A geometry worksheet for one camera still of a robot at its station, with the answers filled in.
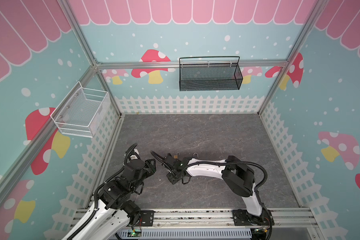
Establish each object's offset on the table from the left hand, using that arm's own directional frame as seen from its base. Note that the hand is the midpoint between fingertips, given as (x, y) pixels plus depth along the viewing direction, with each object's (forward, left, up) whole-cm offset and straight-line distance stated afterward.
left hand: (152, 165), depth 74 cm
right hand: (+1, -8, -17) cm, 19 cm away
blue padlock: (+16, -23, -17) cm, 33 cm away
